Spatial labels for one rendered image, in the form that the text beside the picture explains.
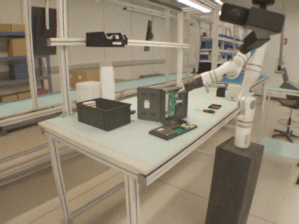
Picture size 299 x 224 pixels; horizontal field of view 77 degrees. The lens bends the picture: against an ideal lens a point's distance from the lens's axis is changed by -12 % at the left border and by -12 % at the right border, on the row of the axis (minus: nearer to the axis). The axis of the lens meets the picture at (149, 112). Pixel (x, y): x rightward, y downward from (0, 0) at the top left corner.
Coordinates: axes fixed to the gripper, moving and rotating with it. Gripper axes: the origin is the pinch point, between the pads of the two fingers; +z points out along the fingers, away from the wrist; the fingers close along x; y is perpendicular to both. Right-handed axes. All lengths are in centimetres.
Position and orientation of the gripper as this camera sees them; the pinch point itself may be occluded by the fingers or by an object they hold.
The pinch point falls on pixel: (174, 92)
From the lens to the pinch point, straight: 126.8
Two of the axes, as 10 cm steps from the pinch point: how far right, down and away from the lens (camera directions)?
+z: -8.8, 2.9, 3.7
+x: -4.7, -5.4, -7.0
